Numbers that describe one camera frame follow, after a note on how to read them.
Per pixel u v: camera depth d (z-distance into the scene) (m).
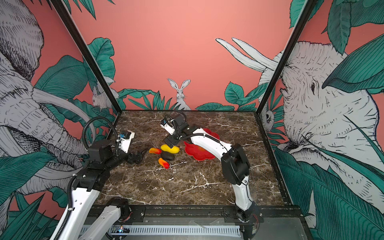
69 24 0.75
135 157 0.63
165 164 0.90
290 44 0.82
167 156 0.91
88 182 0.47
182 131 0.66
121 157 0.59
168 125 0.76
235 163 0.50
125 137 0.59
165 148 0.94
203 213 0.75
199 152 0.96
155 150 0.93
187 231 0.70
